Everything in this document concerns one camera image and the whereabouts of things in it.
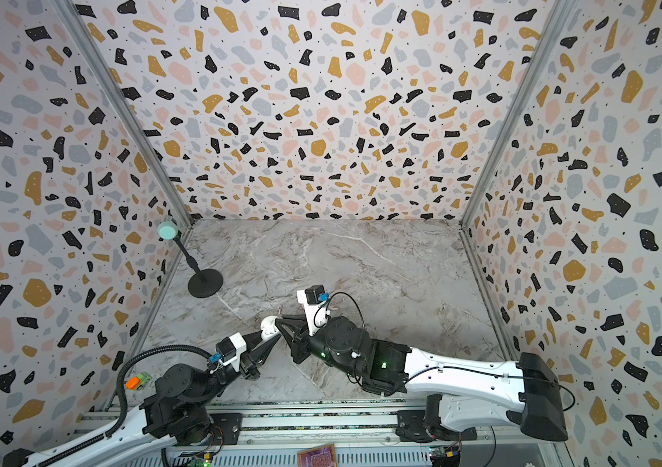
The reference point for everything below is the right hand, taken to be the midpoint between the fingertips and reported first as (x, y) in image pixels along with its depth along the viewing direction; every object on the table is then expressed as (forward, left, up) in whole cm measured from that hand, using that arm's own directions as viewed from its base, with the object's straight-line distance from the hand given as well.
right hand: (276, 320), depth 60 cm
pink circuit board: (-21, -9, -29) cm, 37 cm away
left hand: (0, +1, -5) cm, 5 cm away
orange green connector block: (-6, +43, -27) cm, 51 cm away
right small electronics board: (-20, -39, -32) cm, 54 cm away
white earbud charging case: (0, +2, -3) cm, 4 cm away
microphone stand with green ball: (+27, +36, -30) cm, 55 cm away
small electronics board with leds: (-22, +20, -31) cm, 44 cm away
